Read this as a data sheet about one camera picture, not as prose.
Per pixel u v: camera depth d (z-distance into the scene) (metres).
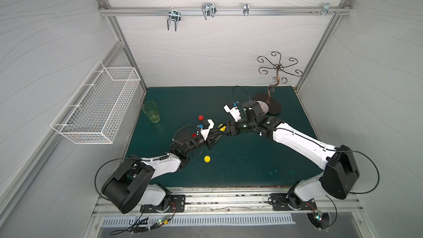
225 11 0.77
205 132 0.69
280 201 0.72
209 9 0.77
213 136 0.70
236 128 0.68
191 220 0.70
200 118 1.04
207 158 0.86
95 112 0.69
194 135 0.63
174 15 0.78
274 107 1.07
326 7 0.77
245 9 0.78
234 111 0.71
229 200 0.75
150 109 0.96
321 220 0.72
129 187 0.42
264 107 1.05
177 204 0.74
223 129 0.73
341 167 0.42
